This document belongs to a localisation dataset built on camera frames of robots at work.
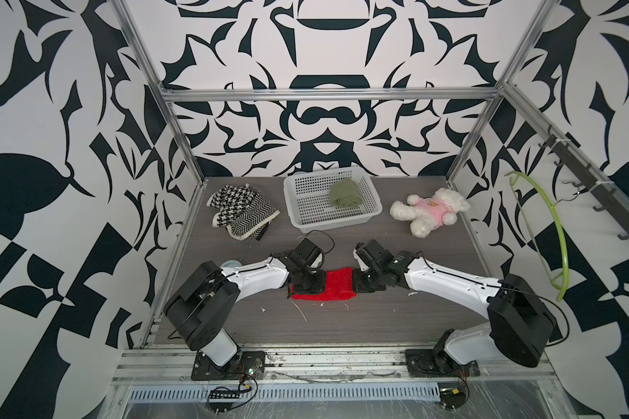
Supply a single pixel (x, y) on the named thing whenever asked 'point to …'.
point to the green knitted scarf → (345, 193)
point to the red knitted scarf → (339, 286)
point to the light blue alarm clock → (233, 264)
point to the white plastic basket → (307, 197)
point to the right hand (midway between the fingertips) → (350, 282)
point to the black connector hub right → (452, 397)
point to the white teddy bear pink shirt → (425, 214)
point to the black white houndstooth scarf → (243, 209)
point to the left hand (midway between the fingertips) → (325, 283)
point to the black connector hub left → (221, 396)
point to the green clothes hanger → (561, 280)
